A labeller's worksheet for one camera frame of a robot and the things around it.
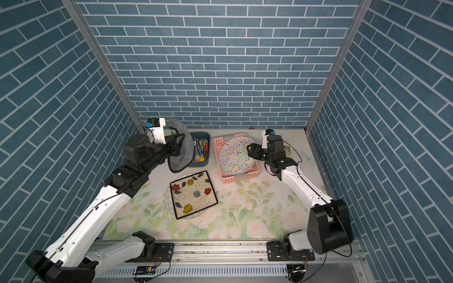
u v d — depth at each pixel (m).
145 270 0.72
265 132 0.78
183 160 0.65
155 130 0.57
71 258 0.37
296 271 0.70
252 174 0.93
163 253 0.72
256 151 0.75
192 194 0.90
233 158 1.02
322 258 0.72
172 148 0.58
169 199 0.88
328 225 0.42
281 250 0.73
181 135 0.66
